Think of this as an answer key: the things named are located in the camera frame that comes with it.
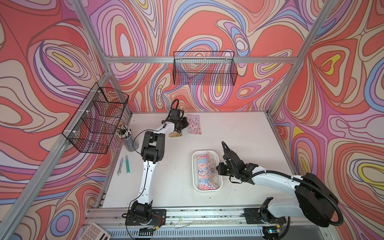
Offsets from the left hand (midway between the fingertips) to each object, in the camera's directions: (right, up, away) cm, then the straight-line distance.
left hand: (191, 123), depth 110 cm
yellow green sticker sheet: (-11, -8, -6) cm, 15 cm away
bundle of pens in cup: (-40, -6, -22) cm, 46 cm away
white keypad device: (-44, -52, -42) cm, 80 cm away
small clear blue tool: (-43, -29, -21) cm, 56 cm away
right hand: (+16, -29, -24) cm, 41 cm away
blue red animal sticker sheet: (+8, -30, -25) cm, 40 cm away
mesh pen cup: (-38, -14, -17) cm, 44 cm away
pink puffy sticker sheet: (+14, -25, -21) cm, 35 cm away
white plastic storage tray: (+3, -30, -22) cm, 37 cm away
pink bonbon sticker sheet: (+3, -3, 0) cm, 4 cm away
